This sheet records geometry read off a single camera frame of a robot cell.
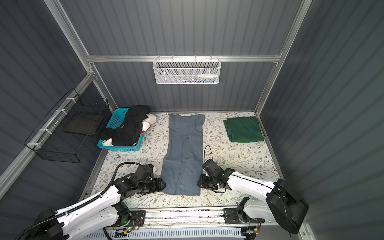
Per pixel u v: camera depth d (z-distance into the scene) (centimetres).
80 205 47
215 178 64
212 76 91
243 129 108
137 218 73
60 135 71
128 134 96
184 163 93
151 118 101
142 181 65
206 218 75
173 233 71
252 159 94
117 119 119
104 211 60
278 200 42
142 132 94
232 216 74
